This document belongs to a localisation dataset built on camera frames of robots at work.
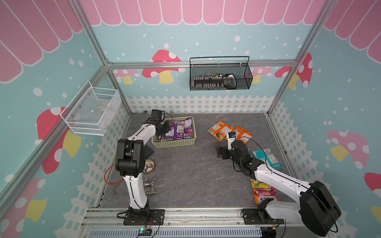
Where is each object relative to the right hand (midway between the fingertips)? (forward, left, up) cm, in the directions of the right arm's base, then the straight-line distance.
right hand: (222, 145), depth 86 cm
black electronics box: (+3, +47, -11) cm, 49 cm away
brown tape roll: (-7, +44, -13) cm, 47 cm away
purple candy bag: (+18, +23, -7) cm, 30 cm away
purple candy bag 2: (+13, +31, -6) cm, 34 cm away
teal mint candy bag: (0, -30, -13) cm, 33 cm away
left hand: (+16, +34, -5) cm, 38 cm away
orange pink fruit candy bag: (-22, -20, -12) cm, 32 cm away
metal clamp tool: (-22, +40, -12) cm, 47 cm away
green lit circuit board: (-40, +42, -16) cm, 60 cm away
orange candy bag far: (+19, -3, -11) cm, 22 cm away
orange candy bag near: (+17, -18, -13) cm, 27 cm away
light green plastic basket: (+8, +28, -9) cm, 31 cm away
